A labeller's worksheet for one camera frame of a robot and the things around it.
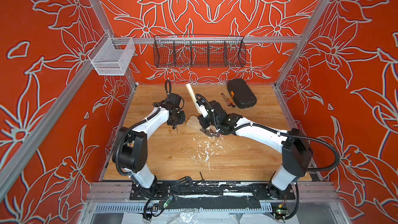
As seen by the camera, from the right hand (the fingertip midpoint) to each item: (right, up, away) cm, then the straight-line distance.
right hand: (198, 113), depth 83 cm
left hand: (-10, -5, +8) cm, 13 cm away
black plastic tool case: (+31, +11, +23) cm, 40 cm away
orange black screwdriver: (+23, +5, +24) cm, 34 cm away
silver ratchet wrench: (+20, +7, +27) cm, 35 cm away
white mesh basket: (-54, +35, +11) cm, 65 cm away
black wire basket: (-4, +39, +17) cm, 43 cm away
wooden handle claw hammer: (-5, +14, -9) cm, 18 cm away
